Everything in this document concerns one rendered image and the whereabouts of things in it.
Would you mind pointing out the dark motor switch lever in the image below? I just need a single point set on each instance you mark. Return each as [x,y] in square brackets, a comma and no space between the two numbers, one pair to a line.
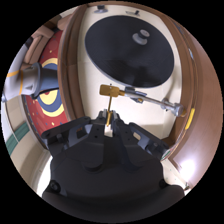
[135,13]

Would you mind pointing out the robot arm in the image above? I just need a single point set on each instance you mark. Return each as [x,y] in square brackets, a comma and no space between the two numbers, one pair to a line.
[21,82]

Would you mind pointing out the grey round adaptor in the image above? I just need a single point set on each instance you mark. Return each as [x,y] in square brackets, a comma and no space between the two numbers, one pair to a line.
[140,37]

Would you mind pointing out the brown sofa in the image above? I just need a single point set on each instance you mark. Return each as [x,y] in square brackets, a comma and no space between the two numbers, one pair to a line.
[39,45]

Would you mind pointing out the red rug with circles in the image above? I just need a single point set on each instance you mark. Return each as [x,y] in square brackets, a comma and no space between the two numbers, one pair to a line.
[50,108]

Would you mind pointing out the grey tone arm gold headshell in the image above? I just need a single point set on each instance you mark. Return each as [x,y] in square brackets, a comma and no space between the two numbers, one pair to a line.
[109,90]

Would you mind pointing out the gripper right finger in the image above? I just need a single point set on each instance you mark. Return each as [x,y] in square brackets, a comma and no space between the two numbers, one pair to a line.
[140,138]

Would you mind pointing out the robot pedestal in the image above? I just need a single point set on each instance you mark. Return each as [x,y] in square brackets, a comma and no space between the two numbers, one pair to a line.
[49,79]

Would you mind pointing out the black round platter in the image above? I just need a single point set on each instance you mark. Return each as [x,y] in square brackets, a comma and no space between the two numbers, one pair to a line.
[122,57]

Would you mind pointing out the dark speed knob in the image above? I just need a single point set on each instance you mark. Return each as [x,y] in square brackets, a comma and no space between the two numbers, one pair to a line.
[101,8]

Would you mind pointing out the grey tone arm pivot base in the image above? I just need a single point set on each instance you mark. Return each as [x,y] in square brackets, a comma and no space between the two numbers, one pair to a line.
[165,105]

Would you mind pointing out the green ribbed mat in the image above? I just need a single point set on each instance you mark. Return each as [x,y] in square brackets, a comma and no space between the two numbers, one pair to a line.
[16,138]

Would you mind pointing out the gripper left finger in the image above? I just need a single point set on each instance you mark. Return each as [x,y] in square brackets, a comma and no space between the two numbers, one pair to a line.
[73,128]

